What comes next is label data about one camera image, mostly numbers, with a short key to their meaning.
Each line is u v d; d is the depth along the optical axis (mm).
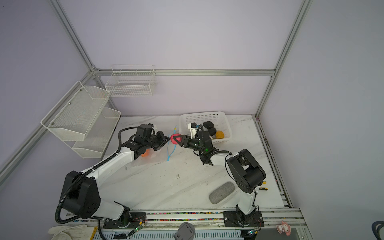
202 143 686
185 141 764
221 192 798
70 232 691
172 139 818
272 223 741
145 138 663
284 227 696
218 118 1116
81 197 418
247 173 492
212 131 1054
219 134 1016
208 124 1081
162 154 834
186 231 702
